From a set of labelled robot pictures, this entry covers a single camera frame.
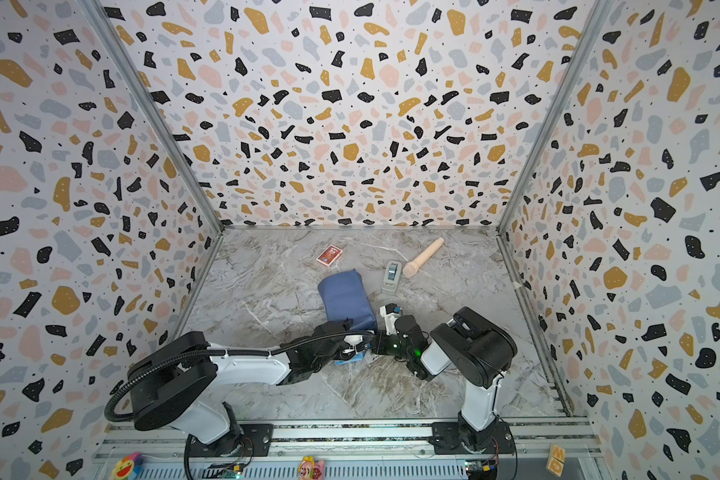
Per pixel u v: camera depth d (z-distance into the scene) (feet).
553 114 2.93
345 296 3.09
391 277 3.39
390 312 2.85
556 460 2.34
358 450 2.40
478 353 1.60
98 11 2.26
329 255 3.68
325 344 2.14
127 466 2.26
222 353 1.62
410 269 3.47
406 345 2.49
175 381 1.43
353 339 2.47
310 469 2.21
